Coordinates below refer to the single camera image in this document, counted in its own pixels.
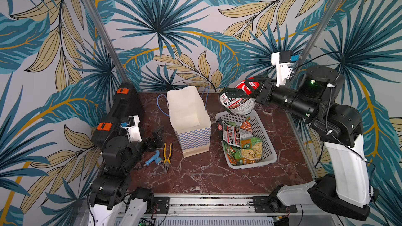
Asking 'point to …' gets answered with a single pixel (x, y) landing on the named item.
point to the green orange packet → (231, 151)
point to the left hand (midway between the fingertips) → (154, 130)
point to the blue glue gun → (158, 160)
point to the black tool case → (125, 102)
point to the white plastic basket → (269, 154)
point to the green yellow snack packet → (250, 150)
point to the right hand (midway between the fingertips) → (246, 81)
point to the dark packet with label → (231, 135)
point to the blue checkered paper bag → (190, 122)
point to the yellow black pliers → (166, 162)
